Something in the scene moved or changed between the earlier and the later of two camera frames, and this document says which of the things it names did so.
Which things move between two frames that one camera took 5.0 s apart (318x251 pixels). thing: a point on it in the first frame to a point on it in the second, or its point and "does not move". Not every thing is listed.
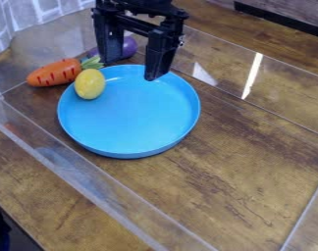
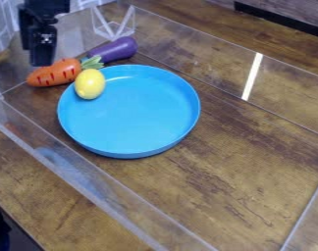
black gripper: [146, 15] to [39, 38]
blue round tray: [140, 117] does not move
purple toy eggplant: [129, 48] does not move
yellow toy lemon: [90, 83] does not move
